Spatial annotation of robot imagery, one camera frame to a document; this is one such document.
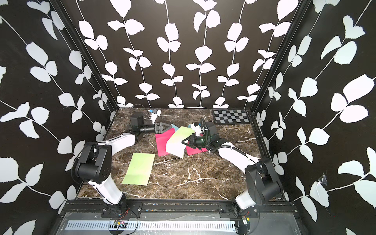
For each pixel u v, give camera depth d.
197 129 0.78
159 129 0.78
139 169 0.88
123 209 0.66
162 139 1.01
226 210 0.73
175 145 0.86
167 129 0.82
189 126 1.11
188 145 0.79
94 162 0.48
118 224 0.71
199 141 0.74
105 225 0.70
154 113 0.82
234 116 1.14
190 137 0.77
